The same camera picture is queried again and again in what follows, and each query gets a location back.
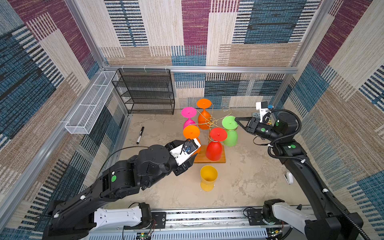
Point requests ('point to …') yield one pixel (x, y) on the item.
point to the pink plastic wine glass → (189, 112)
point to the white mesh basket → (84, 117)
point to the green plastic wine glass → (231, 125)
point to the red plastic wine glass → (214, 149)
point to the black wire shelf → (145, 91)
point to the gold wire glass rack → (211, 122)
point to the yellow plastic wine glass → (208, 174)
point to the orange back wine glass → (203, 103)
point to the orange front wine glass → (192, 132)
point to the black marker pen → (140, 135)
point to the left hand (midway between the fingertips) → (191, 145)
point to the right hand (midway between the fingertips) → (235, 122)
